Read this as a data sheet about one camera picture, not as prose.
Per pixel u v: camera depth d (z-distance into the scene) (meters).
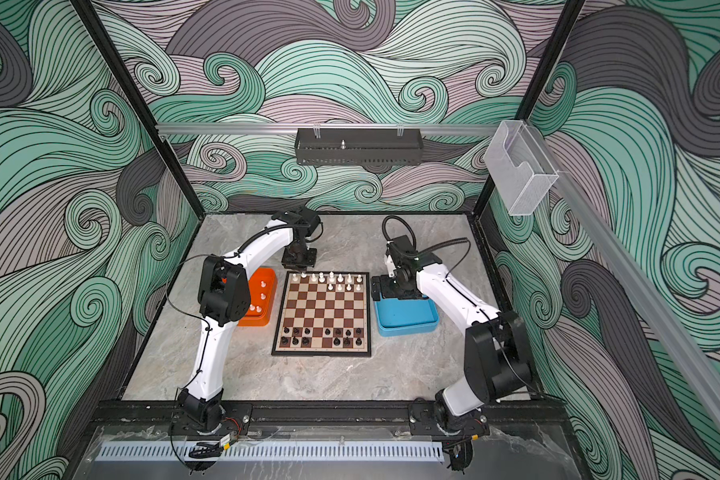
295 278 0.98
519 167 0.79
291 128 0.94
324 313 0.90
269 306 0.94
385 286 0.77
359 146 0.96
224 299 0.59
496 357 0.43
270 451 0.70
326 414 0.75
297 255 0.87
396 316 0.92
